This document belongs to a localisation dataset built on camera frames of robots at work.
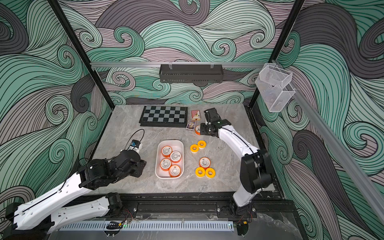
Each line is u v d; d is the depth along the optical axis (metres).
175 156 0.90
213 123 0.65
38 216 0.40
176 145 0.94
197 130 1.03
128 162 0.49
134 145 0.60
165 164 0.88
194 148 0.95
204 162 0.88
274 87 0.76
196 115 1.14
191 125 1.07
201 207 0.75
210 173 0.85
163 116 1.10
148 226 0.70
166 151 0.94
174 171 0.86
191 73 0.96
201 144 0.97
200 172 0.85
